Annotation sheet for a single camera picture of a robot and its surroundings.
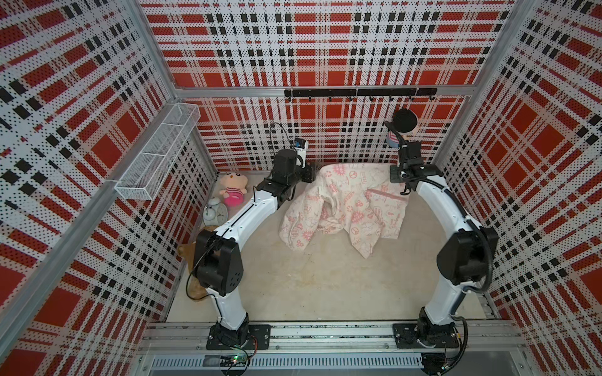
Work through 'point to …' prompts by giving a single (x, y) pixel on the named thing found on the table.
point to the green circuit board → (234, 360)
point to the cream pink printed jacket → (358, 200)
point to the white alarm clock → (215, 213)
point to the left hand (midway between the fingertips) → (315, 163)
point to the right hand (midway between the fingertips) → (407, 171)
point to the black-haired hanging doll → (404, 121)
